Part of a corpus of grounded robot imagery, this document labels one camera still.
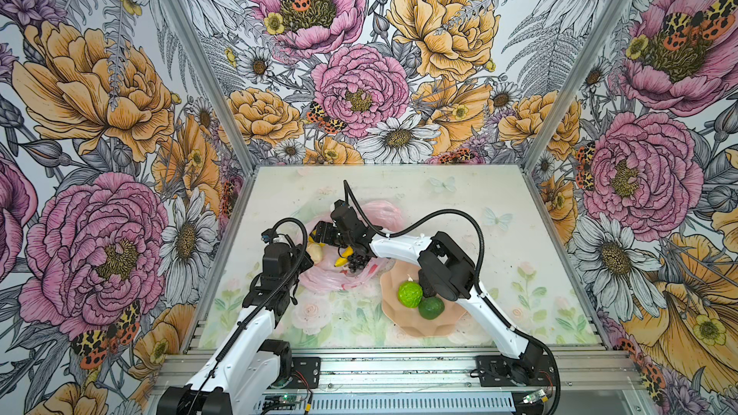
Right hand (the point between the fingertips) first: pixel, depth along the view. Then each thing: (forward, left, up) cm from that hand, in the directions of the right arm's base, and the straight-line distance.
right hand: (317, 241), depth 96 cm
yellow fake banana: (-4, -10, 0) cm, 11 cm away
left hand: (-8, +1, +6) cm, 10 cm away
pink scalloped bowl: (-25, -28, -2) cm, 38 cm away
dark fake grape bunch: (-8, -13, 0) cm, 15 cm away
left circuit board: (-42, +5, -3) cm, 43 cm away
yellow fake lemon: (-3, 0, +6) cm, 7 cm away
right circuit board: (-43, -57, -4) cm, 72 cm away
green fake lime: (-20, -29, +3) cm, 35 cm away
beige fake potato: (-5, -1, +2) cm, 5 cm away
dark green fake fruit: (-23, -34, +2) cm, 41 cm away
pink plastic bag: (-14, -4, +4) cm, 16 cm away
